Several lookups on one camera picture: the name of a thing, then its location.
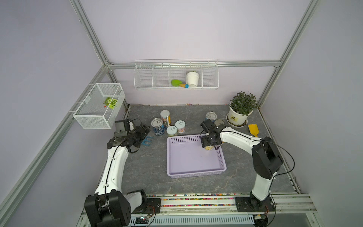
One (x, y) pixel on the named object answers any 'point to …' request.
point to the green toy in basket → (110, 102)
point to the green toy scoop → (175, 82)
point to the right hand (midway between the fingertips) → (207, 141)
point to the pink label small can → (180, 125)
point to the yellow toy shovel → (254, 129)
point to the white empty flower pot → (192, 78)
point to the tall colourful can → (166, 118)
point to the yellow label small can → (209, 148)
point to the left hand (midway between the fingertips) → (148, 132)
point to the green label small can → (171, 131)
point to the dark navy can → (218, 121)
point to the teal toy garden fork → (145, 139)
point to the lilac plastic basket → (186, 157)
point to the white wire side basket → (102, 106)
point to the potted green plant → (242, 105)
